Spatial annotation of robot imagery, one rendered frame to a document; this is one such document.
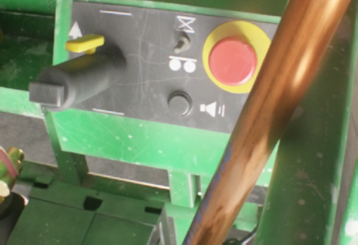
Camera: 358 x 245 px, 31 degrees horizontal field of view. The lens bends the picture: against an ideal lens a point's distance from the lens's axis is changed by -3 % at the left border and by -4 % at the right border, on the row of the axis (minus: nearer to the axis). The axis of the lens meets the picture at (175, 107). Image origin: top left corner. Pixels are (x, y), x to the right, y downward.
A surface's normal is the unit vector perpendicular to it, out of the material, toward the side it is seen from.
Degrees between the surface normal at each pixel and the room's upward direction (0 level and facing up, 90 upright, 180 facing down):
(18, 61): 0
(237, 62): 58
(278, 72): 85
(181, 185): 90
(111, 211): 0
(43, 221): 0
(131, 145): 90
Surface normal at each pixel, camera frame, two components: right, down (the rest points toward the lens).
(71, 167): -0.27, 0.70
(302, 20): -0.56, 0.55
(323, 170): 0.37, -0.56
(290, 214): -0.22, -0.72
